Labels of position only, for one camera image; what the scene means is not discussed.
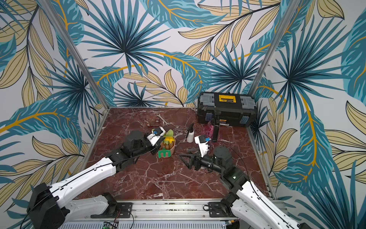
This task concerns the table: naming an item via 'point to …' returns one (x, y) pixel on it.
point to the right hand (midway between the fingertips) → (177, 161)
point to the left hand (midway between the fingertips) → (163, 138)
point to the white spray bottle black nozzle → (190, 135)
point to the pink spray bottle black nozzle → (209, 128)
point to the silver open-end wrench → (158, 115)
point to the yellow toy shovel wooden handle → (170, 139)
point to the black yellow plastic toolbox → (237, 110)
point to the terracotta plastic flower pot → (168, 147)
